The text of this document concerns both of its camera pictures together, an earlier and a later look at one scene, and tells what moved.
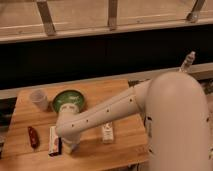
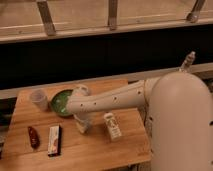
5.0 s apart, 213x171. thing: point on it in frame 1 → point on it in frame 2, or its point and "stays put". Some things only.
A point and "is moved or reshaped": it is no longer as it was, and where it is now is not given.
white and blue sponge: (69, 148) is moved or reshaped
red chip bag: (34, 137) stays put
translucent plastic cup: (39, 98) stays put
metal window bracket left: (46, 17) stays put
